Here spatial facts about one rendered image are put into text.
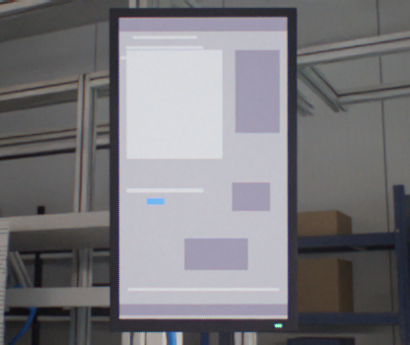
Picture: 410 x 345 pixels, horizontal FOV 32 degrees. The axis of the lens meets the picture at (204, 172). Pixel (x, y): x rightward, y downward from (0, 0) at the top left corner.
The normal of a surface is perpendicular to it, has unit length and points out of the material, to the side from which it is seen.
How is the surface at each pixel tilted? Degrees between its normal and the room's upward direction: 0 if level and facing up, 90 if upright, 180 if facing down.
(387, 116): 90
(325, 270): 90
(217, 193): 101
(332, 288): 90
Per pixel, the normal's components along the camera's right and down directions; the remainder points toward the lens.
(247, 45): 0.00, 0.00
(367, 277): -0.43, -0.17
